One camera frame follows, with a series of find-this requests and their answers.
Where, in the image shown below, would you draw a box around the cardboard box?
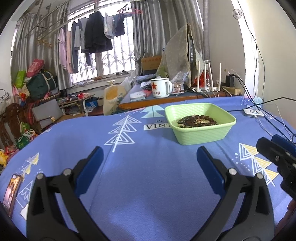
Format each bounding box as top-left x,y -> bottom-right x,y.
141,55 -> 162,71

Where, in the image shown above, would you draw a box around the grey fabric covered monitor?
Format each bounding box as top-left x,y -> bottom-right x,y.
157,23 -> 204,88

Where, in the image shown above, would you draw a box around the grey curtain right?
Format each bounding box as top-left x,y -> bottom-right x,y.
130,1 -> 204,74

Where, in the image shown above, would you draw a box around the grey curtain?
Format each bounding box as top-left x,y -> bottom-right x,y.
130,1 -> 204,74
11,3 -> 71,90

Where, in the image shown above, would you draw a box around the white round charger device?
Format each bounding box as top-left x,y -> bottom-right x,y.
243,108 -> 264,117

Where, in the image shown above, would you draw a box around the black cable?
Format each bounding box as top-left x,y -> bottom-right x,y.
227,71 -> 296,142

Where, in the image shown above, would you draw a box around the blue patterned bed sheet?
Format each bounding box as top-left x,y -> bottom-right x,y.
1,104 -> 295,240

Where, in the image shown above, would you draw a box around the smartphone with lit screen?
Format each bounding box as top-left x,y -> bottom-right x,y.
2,174 -> 23,218

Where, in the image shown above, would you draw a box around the dark jacket hanging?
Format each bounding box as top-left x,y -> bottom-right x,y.
84,11 -> 113,66

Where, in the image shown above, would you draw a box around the white enamel mug red star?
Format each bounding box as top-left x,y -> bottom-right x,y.
151,78 -> 173,98

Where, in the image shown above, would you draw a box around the pink hanging shirt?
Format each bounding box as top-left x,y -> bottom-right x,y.
58,28 -> 67,70

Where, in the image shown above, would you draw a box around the green plastic basket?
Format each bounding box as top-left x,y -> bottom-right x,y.
165,102 -> 236,145

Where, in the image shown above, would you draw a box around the wooden desk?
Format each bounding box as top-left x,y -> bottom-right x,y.
117,82 -> 242,112

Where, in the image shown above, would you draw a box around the brown bead bracelets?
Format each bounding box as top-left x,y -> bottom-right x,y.
176,114 -> 218,129

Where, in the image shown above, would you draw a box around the grey curtain left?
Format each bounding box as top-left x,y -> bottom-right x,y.
11,3 -> 71,90

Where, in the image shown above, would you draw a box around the beige printed bag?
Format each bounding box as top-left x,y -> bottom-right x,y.
103,80 -> 127,115

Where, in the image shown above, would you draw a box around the dark green duffel bag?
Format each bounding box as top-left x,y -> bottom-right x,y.
26,71 -> 58,100

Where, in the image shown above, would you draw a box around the black power adapter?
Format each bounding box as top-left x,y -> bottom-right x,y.
225,74 -> 235,87

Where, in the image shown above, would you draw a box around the white wifi router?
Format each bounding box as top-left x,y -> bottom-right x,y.
196,61 -> 222,93

